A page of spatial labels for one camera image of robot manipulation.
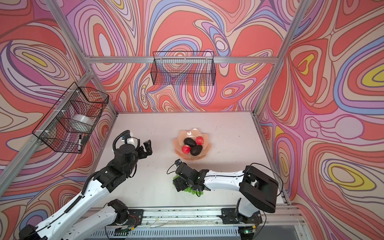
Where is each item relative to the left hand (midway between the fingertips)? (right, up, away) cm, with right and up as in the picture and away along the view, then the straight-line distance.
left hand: (145, 141), depth 76 cm
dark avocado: (+27, -7, +18) cm, 33 cm away
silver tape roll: (-30, +12, -2) cm, 33 cm away
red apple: (+29, -1, +20) cm, 35 cm away
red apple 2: (+20, -6, +17) cm, 27 cm away
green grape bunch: (+23, -26, +2) cm, 34 cm away
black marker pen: (-30, -2, -5) cm, 31 cm away
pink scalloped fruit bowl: (+15, -4, +23) cm, 27 cm away
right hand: (+19, -24, +8) cm, 31 cm away
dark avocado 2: (+23, -2, +20) cm, 31 cm away
